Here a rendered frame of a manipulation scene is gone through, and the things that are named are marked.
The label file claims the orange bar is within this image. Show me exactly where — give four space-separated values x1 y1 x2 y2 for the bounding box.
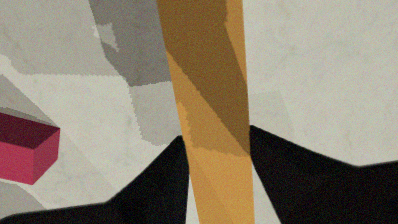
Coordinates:
156 0 255 224

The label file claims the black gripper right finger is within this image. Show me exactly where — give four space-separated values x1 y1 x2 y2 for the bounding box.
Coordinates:
249 125 398 224

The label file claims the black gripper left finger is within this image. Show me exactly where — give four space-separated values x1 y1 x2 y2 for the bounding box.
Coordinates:
0 135 189 224

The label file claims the dark red rectangular bar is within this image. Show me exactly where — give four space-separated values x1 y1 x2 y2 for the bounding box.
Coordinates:
0 113 60 185

